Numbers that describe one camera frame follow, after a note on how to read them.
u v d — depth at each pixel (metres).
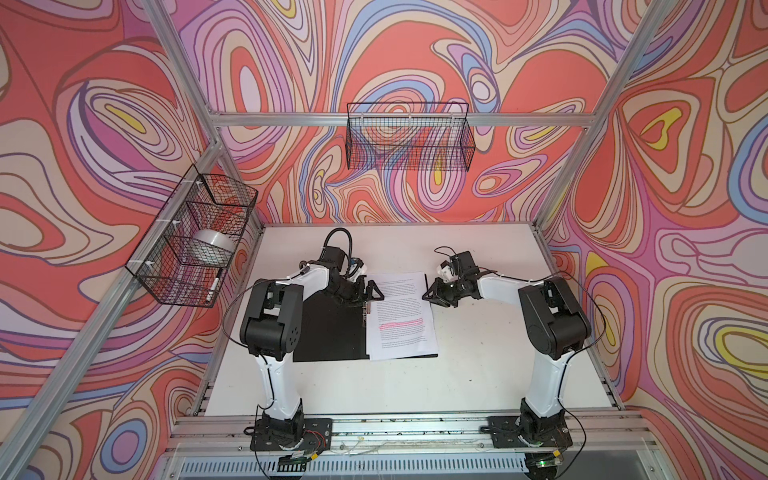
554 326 0.52
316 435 0.73
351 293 0.85
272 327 0.52
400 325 0.93
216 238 0.74
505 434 0.73
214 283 0.73
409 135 0.95
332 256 0.84
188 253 0.72
